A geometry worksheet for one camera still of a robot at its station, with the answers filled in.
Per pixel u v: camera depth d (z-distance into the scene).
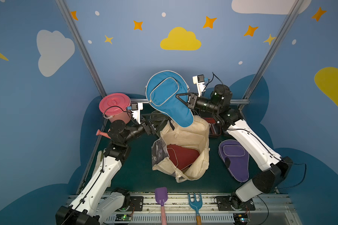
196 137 0.89
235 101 1.18
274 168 0.42
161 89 0.61
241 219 0.72
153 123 1.10
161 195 0.77
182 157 0.93
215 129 0.72
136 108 0.56
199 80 0.57
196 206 0.73
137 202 0.79
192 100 0.57
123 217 0.71
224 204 0.74
